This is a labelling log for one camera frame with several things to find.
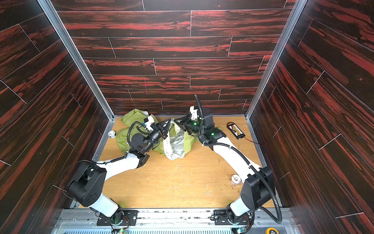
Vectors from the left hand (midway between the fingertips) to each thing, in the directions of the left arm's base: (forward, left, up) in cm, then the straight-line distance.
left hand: (171, 120), depth 72 cm
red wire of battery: (+13, -53, -33) cm, 63 cm away
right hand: (+2, -2, -1) cm, 3 cm away
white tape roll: (-17, -38, -33) cm, 53 cm away
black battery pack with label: (+18, -46, -32) cm, 59 cm away
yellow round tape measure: (-41, -49, -32) cm, 71 cm away
